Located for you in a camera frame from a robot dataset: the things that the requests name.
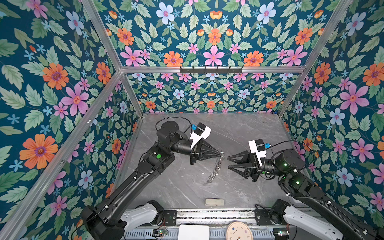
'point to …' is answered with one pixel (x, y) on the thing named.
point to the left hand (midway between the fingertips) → (219, 155)
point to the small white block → (214, 202)
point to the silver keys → (217, 168)
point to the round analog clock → (239, 230)
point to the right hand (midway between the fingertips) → (231, 162)
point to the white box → (193, 232)
